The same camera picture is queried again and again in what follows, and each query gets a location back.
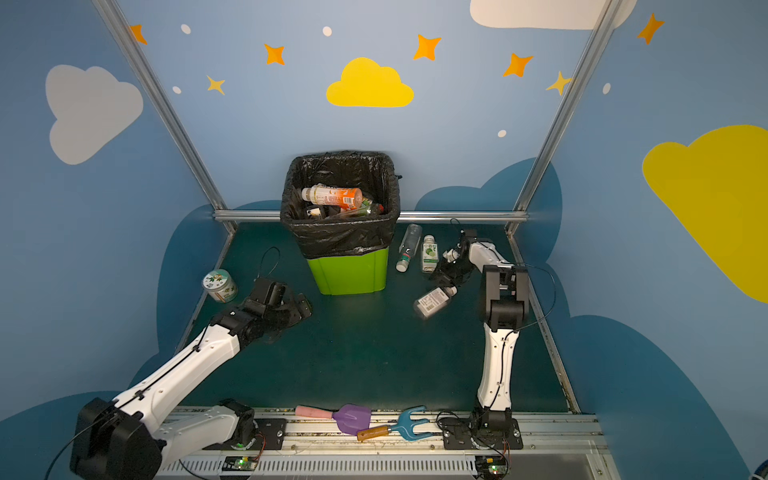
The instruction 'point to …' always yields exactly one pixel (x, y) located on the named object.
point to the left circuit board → (240, 463)
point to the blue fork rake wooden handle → (406, 426)
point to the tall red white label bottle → (408, 246)
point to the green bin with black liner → (339, 208)
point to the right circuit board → (491, 467)
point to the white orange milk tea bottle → (321, 194)
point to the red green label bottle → (366, 207)
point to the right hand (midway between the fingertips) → (433, 277)
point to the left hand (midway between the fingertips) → (305, 312)
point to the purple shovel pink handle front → (351, 419)
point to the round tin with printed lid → (220, 285)
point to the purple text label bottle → (433, 301)
